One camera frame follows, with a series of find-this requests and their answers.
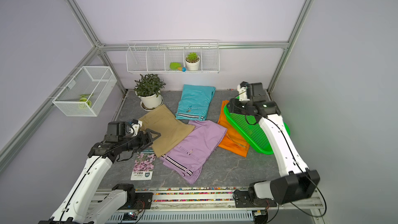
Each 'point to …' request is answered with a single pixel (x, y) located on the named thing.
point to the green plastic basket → (252, 129)
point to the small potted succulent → (192, 61)
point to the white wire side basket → (99, 81)
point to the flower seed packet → (143, 165)
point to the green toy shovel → (176, 66)
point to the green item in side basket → (84, 100)
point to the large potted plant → (148, 89)
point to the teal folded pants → (194, 102)
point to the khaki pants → (173, 131)
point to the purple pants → (186, 159)
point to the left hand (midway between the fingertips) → (156, 139)
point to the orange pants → (234, 140)
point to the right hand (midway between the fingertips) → (233, 104)
